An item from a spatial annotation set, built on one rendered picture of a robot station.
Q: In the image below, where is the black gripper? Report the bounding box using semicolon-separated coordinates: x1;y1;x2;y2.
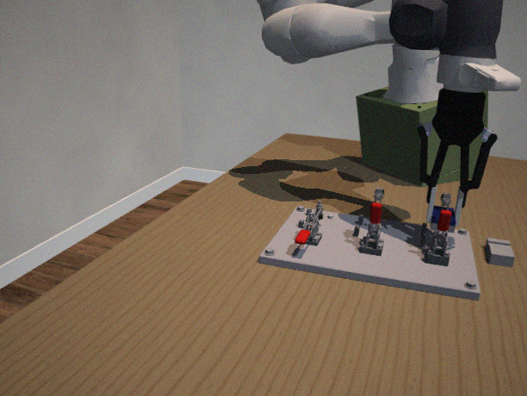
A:
418;89;498;227

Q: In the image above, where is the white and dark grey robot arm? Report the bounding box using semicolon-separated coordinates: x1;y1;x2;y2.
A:
257;0;521;103

